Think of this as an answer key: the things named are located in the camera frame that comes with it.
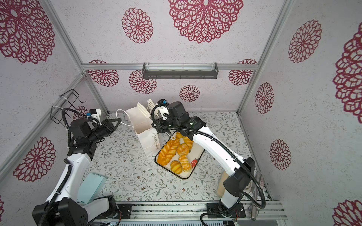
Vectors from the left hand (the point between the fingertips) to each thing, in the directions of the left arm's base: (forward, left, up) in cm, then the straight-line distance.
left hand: (121, 122), depth 75 cm
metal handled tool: (-39, -69, -28) cm, 84 cm away
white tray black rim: (-6, -31, -28) cm, 42 cm away
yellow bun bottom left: (-15, -29, -26) cm, 41 cm away
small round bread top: (-10, -31, +1) cm, 32 cm away
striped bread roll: (+3, -37, -27) cm, 46 cm away
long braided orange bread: (-3, -23, -27) cm, 36 cm away
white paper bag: (+19, -3, -21) cm, 29 cm away
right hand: (-2, -19, +4) cm, 20 cm away
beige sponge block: (-27, -54, -29) cm, 67 cm away
